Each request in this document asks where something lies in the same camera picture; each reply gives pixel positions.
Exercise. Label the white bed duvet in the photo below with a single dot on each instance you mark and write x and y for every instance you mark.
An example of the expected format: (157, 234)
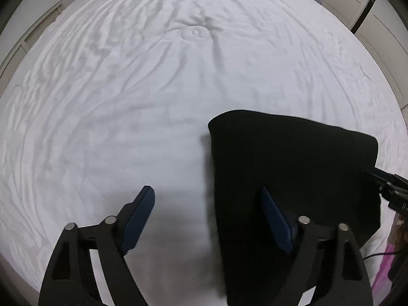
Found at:
(127, 102)

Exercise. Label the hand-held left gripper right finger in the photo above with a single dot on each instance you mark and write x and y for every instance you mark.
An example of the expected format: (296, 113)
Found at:
(275, 221)

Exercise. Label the black pants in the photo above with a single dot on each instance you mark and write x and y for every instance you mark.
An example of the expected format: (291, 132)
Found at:
(287, 165)

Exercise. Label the pink cloth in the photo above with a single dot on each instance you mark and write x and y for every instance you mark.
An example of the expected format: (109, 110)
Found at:
(387, 267)

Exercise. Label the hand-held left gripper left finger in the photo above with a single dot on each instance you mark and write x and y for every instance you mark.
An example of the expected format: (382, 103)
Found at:
(140, 220)

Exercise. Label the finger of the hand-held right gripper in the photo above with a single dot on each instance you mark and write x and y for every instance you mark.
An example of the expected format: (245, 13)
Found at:
(397, 199)
(389, 178)

